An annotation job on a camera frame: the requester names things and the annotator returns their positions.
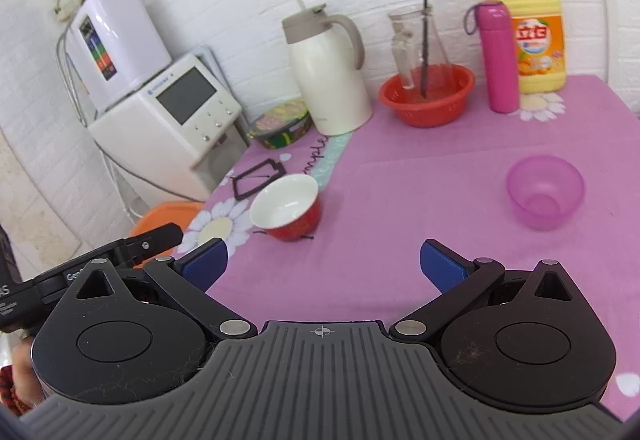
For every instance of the person's left hand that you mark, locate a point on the person's left hand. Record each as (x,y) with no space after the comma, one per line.
(25,370)

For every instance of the cream thermos jug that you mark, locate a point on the cream thermos jug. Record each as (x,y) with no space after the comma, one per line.
(330,80)

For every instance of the purple translucent plastic bowl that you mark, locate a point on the purple translucent plastic bowl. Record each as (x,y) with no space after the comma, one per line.
(545,195)

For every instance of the pink floral tablecloth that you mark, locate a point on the pink floral tablecloth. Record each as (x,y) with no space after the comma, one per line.
(425,200)

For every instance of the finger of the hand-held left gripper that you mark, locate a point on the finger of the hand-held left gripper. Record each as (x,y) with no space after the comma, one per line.
(155,240)

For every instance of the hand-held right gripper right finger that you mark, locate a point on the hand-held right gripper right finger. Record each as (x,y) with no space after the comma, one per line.
(445,265)

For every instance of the black plastic frame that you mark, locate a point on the black plastic frame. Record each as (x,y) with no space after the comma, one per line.
(237,187)

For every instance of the white and lilac water purifier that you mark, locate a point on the white and lilac water purifier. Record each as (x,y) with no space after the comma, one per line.
(125,35)

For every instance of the orange plastic stool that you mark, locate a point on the orange plastic stool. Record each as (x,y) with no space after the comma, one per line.
(165,217)

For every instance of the green instant noodle cup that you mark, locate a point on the green instant noodle cup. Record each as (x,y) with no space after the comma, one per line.
(280,125)

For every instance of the red bowl with white inside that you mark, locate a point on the red bowl with white inside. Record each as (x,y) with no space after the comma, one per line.
(287,210)

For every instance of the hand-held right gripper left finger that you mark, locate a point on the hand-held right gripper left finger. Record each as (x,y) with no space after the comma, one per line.
(202,265)

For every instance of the red plastic basket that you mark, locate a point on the red plastic basket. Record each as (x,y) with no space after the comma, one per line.
(430,107)

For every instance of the yellow detergent bottle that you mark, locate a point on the yellow detergent bottle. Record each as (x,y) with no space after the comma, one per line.
(542,55)

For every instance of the white water dispenser with screen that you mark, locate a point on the white water dispenser with screen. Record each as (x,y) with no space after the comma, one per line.
(160,145)

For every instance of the pink water bottle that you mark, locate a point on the pink water bottle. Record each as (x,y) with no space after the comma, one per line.
(497,60)

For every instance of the clear glass pitcher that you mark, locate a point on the clear glass pitcher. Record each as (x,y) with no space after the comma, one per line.
(405,45)

